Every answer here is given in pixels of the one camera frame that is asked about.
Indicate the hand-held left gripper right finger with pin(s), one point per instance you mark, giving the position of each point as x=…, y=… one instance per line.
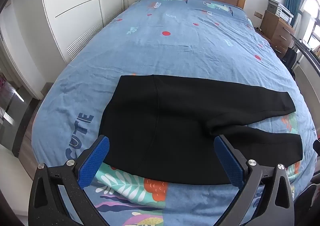
x=228, y=161

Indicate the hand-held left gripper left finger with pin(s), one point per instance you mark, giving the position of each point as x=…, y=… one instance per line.
x=95, y=161

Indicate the black pants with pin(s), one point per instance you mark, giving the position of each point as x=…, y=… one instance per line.
x=162, y=121

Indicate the black bag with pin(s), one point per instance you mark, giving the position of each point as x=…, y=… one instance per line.
x=290, y=58

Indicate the blue printed bed sheet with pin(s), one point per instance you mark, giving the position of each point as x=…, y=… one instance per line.
x=175, y=48

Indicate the wooden dresser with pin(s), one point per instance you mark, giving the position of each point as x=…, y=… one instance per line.
x=275, y=28

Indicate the white printer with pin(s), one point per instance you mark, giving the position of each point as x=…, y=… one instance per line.
x=282, y=12

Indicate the window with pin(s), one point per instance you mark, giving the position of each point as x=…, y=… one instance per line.
x=313, y=20

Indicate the grey metal frame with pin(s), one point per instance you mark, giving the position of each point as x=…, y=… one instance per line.
x=306, y=49

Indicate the wall socket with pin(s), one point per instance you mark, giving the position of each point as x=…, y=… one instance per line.
x=258, y=14

